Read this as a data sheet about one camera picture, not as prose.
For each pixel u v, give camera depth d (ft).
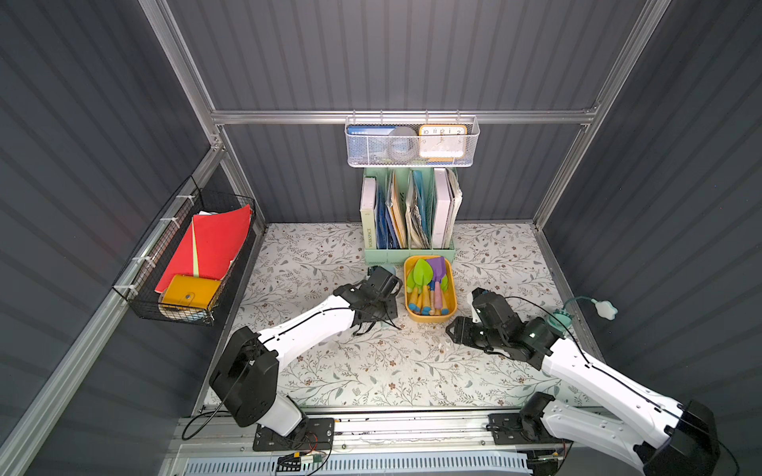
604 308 2.41
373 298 2.08
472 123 2.92
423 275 3.31
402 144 2.93
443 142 2.89
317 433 2.43
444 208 3.07
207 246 2.41
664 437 1.32
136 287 1.98
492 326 1.98
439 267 3.30
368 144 2.76
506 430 2.39
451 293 3.07
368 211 2.92
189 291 2.14
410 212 3.15
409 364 2.78
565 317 2.77
